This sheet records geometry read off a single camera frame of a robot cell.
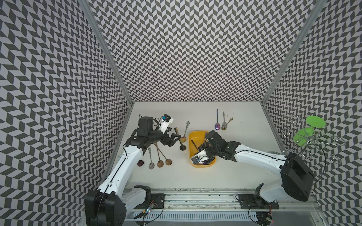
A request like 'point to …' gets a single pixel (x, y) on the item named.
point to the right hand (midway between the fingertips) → (197, 152)
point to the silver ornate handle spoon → (224, 125)
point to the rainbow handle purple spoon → (217, 126)
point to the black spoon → (182, 147)
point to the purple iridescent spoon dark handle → (204, 163)
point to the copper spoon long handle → (168, 161)
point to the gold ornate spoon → (231, 118)
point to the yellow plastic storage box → (196, 138)
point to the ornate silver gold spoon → (183, 139)
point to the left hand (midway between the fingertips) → (174, 133)
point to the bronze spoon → (160, 163)
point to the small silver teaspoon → (151, 165)
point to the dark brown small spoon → (140, 163)
